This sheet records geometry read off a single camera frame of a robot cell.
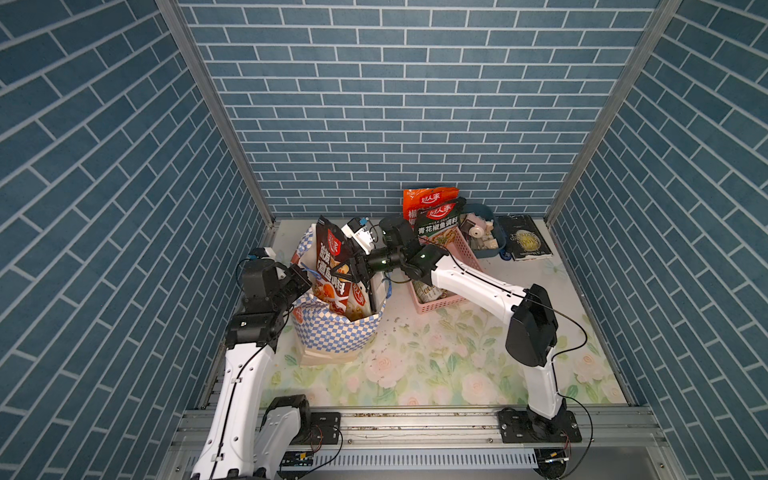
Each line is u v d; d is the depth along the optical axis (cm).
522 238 114
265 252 67
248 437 41
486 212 120
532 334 51
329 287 77
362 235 69
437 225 99
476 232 109
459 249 106
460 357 86
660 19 72
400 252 63
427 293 94
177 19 71
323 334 71
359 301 80
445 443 73
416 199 94
